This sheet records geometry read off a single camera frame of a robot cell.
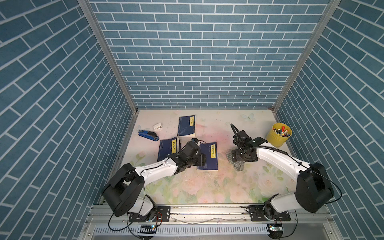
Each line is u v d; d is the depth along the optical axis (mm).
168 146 946
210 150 961
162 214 728
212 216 740
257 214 736
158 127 1075
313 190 427
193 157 680
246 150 611
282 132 940
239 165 873
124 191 426
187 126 1085
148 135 1014
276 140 893
